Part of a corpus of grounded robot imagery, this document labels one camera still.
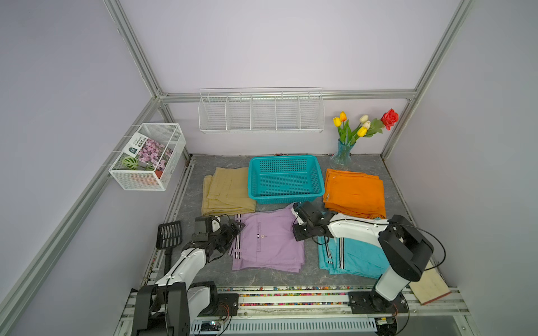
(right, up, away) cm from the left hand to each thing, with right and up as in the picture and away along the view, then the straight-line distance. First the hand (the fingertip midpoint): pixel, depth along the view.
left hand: (241, 233), depth 86 cm
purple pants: (+11, -3, -1) cm, 11 cm away
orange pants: (+53, +15, +16) cm, 58 cm away
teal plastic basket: (+19, +22, +25) cm, 38 cm away
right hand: (+23, 0, +4) cm, 23 cm away
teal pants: (+44, -8, -4) cm, 45 cm away
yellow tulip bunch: (+54, +45, +4) cm, 70 cm away
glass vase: (+49, +33, +22) cm, 63 cm away
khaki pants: (-10, +16, +16) cm, 25 cm away
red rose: (+61, +48, -2) cm, 77 cm away
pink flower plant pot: (-31, +32, -13) cm, 47 cm away
